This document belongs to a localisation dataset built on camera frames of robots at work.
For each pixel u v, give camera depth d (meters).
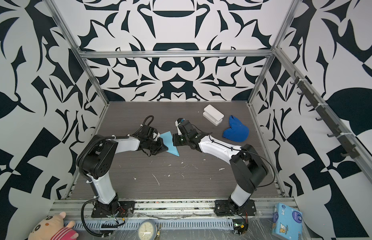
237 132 1.01
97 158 0.50
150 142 0.83
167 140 0.92
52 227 0.63
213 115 1.05
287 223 0.66
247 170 0.46
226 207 0.74
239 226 0.71
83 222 0.69
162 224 0.72
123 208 0.73
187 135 0.67
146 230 0.66
